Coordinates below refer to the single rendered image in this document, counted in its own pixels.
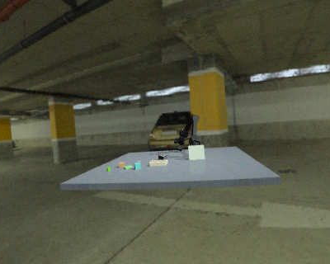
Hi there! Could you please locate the teal cube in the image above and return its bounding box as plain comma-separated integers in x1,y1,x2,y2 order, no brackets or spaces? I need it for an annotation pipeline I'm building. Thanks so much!
134,163,141,170

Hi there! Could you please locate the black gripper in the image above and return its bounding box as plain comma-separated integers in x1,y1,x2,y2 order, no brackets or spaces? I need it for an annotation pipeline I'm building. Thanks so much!
177,138,186,151

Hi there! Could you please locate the cream shallow tray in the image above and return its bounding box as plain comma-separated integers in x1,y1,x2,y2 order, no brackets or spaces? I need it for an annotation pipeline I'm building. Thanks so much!
149,159,168,167

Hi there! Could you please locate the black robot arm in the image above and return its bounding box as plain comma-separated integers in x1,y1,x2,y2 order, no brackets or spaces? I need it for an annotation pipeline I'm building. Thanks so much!
174,114,200,146

